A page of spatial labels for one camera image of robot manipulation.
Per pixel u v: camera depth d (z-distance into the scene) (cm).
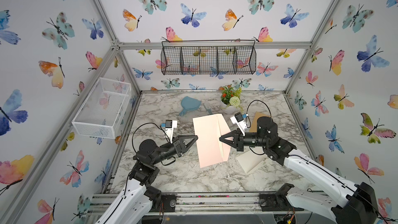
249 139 61
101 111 84
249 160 86
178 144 58
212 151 66
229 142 66
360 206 38
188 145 64
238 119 61
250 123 62
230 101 95
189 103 116
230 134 67
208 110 111
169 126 60
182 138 63
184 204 75
